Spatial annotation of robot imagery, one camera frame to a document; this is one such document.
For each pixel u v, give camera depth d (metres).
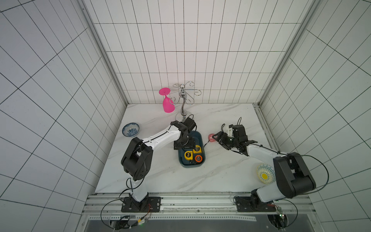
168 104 0.98
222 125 1.06
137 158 0.47
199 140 0.96
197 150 0.90
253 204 0.66
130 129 1.01
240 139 0.72
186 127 0.66
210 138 0.96
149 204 0.72
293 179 0.44
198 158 0.85
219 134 0.83
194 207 0.73
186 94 0.88
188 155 0.88
